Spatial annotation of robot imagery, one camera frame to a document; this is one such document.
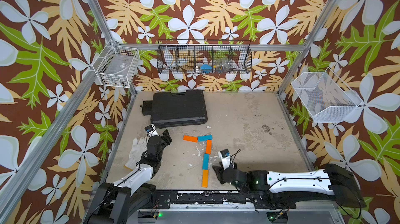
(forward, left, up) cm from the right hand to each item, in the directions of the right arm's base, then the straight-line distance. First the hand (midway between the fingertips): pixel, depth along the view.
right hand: (213, 167), depth 77 cm
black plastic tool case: (+39, +25, -3) cm, 47 cm away
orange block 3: (-3, +4, -7) cm, 9 cm away
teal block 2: (+7, +3, -10) cm, 12 cm away
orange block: (+20, +13, -8) cm, 25 cm away
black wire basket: (+63, +3, +23) cm, 67 cm away
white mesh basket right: (+30, -59, +19) cm, 69 cm away
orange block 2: (+15, +1, -9) cm, 18 cm away
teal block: (+20, +4, -6) cm, 21 cm away
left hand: (+20, +27, +2) cm, 34 cm away
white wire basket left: (+47, +54, +27) cm, 77 cm away
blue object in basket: (+54, +2, +20) cm, 58 cm away
